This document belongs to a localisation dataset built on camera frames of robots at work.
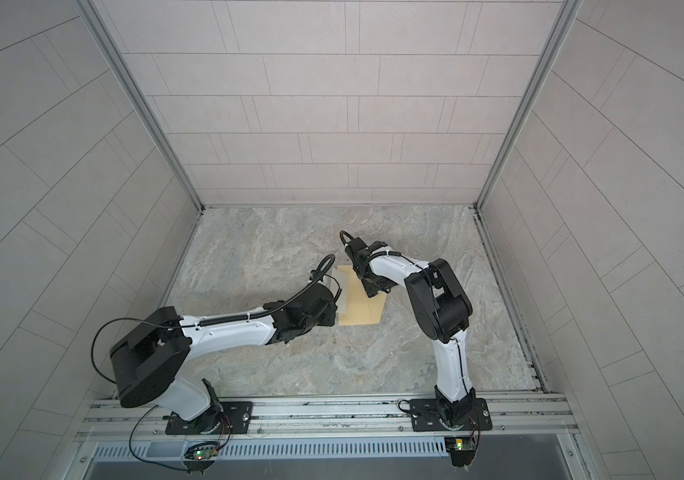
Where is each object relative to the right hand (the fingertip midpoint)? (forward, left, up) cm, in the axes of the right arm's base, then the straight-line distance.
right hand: (383, 287), depth 96 cm
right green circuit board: (-44, -13, 0) cm, 45 cm away
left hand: (-9, +13, +6) cm, 17 cm away
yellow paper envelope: (-8, +8, +3) cm, 12 cm away
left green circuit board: (-41, +46, +4) cm, 62 cm away
